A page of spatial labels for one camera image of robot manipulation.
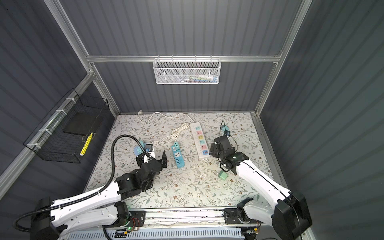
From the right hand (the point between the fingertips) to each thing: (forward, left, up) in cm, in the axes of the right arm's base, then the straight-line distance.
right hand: (220, 148), depth 84 cm
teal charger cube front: (+3, +50, -6) cm, 50 cm away
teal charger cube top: (+24, -6, -12) cm, 28 cm away
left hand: (-7, +34, +7) cm, 35 cm away
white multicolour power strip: (+14, +11, -12) cm, 21 cm away
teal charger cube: (+7, +26, -6) cm, 28 cm away
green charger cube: (-11, -2, -13) cm, 17 cm away
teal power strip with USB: (-1, +25, -10) cm, 27 cm away
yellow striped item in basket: (-6, +65, +16) cm, 67 cm away
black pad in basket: (+4, +70, +18) cm, 73 cm away
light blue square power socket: (+5, +54, -10) cm, 55 cm away
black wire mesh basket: (-2, +77, +17) cm, 79 cm away
